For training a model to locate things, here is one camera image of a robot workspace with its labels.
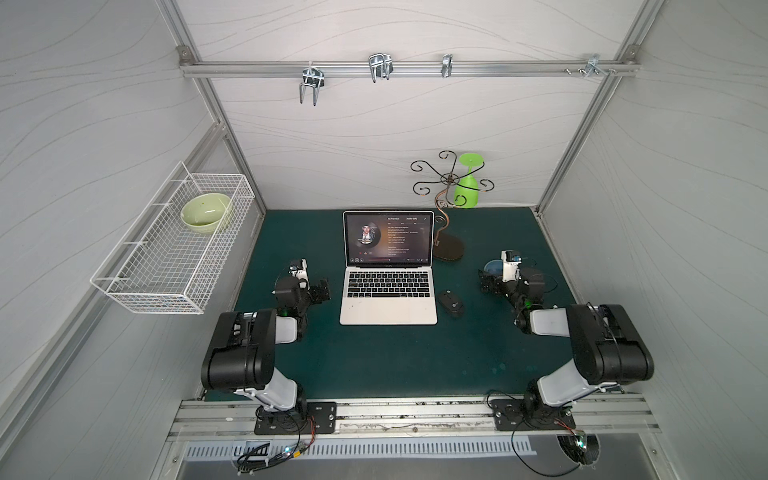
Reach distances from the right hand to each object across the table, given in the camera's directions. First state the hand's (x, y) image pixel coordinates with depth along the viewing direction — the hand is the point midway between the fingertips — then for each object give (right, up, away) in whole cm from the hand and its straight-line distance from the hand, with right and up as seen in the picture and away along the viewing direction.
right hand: (497, 267), depth 95 cm
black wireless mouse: (-15, -11, -3) cm, 19 cm away
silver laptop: (-35, +3, +7) cm, 36 cm away
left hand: (-59, -3, 0) cm, 59 cm away
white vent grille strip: (-67, -42, -23) cm, 82 cm away
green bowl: (-82, +16, -22) cm, 86 cm away
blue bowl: (0, 0, +3) cm, 3 cm away
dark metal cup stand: (-13, +6, +13) cm, 19 cm away
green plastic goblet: (-12, +24, -11) cm, 29 cm away
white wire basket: (-85, +6, -26) cm, 89 cm away
